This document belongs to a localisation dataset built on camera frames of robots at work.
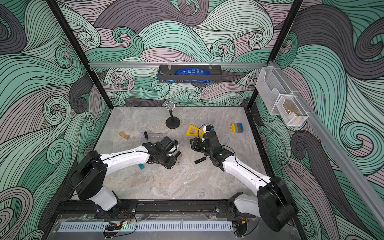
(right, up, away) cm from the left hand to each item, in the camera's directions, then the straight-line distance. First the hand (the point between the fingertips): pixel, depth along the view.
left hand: (174, 159), depth 86 cm
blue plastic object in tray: (+11, +54, +7) cm, 56 cm away
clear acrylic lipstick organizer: (-17, +11, +20) cm, 28 cm away
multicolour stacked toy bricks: (+43, +17, +19) cm, 50 cm away
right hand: (+12, +11, -2) cm, 17 cm away
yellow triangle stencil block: (+15, +14, +21) cm, 30 cm away
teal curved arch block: (-20, -4, +1) cm, 20 cm away
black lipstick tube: (+16, -2, +5) cm, 16 cm away
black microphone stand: (-4, +21, +24) cm, 32 cm away
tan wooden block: (-39, +13, +18) cm, 44 cm away
